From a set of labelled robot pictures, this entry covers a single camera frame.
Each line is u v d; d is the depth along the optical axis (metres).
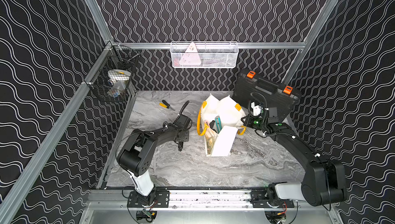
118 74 0.80
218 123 1.01
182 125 0.76
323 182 0.43
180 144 0.92
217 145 0.82
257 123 0.73
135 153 0.49
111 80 0.83
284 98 0.84
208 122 1.01
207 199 0.76
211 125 1.00
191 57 0.90
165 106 1.11
